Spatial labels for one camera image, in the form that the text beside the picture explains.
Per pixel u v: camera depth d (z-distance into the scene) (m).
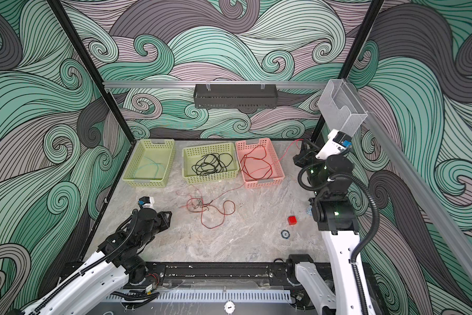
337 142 0.48
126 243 0.53
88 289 0.49
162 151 1.14
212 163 1.07
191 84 0.94
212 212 0.90
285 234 0.83
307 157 0.52
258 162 1.10
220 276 0.74
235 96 0.98
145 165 1.08
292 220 0.86
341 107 0.78
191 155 1.10
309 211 0.89
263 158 1.10
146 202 0.70
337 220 0.41
